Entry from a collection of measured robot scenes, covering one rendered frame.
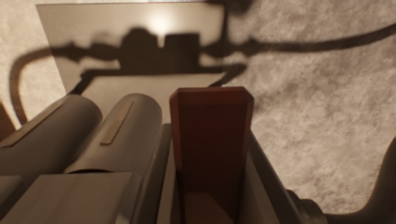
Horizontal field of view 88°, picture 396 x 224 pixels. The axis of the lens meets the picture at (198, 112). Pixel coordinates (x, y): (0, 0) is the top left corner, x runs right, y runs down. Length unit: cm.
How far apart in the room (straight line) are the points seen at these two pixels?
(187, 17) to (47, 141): 38
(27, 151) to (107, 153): 8
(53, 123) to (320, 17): 57
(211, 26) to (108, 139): 38
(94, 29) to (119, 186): 45
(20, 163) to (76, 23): 40
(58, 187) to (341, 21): 62
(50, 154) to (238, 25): 45
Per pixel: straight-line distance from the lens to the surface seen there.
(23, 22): 65
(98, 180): 18
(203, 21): 52
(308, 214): 19
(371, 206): 23
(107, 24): 56
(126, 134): 23
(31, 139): 27
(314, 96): 68
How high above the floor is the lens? 53
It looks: 61 degrees down
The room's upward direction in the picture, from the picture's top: 176 degrees clockwise
